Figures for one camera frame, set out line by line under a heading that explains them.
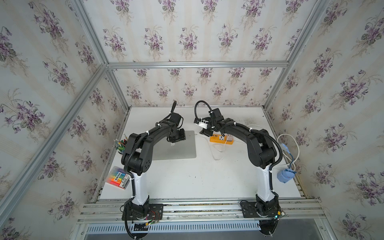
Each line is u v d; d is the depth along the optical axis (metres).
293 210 0.76
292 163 0.94
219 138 0.98
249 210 0.73
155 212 0.72
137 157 0.51
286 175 0.78
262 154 0.55
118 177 0.82
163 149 0.98
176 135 0.84
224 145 1.02
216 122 0.80
